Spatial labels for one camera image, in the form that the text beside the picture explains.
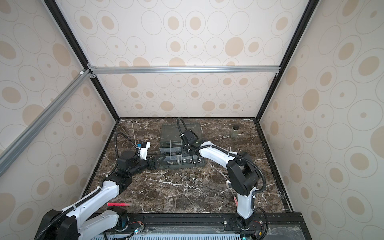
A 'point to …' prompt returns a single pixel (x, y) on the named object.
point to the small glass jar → (235, 130)
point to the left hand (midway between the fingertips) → (164, 155)
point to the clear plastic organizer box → (171, 146)
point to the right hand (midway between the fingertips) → (186, 150)
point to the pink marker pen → (118, 204)
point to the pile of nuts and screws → (194, 179)
